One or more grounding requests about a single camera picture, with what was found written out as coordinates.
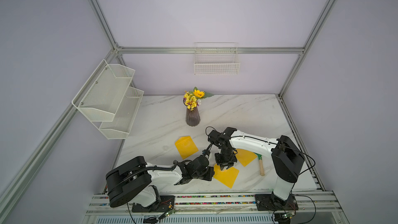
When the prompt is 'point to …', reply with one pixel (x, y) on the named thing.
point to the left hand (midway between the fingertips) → (214, 174)
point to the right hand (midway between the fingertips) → (225, 169)
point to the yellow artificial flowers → (192, 99)
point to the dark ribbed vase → (193, 117)
